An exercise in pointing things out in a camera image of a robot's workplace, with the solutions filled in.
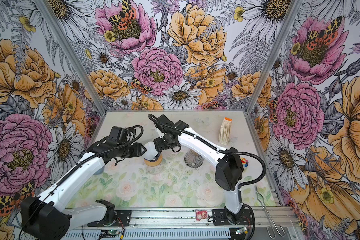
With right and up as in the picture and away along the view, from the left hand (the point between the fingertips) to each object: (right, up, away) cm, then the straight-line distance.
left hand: (141, 155), depth 80 cm
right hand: (+11, +2, +1) cm, 12 cm away
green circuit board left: (-10, -34, -9) cm, 37 cm away
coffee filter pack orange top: (+49, +11, +20) cm, 55 cm away
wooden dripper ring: (+7, -5, +1) cm, 8 cm away
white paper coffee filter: (+4, +1, +4) cm, 6 cm away
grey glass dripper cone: (+28, -5, +12) cm, 31 cm away
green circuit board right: (+50, -34, -8) cm, 61 cm away
